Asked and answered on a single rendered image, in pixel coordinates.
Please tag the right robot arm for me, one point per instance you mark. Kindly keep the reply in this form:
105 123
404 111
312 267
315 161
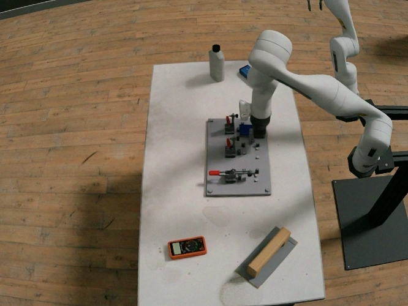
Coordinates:
344 46

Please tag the white plastic bottle with black cap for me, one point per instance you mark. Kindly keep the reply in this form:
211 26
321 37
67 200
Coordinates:
216 58

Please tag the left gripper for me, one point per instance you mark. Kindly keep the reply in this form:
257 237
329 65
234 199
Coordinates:
259 118

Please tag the blue spirit level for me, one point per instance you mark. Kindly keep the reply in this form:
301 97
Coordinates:
244 70

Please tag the orange digital multimeter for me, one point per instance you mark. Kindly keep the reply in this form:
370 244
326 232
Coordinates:
186 248

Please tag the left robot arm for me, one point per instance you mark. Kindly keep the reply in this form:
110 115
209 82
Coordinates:
269 58

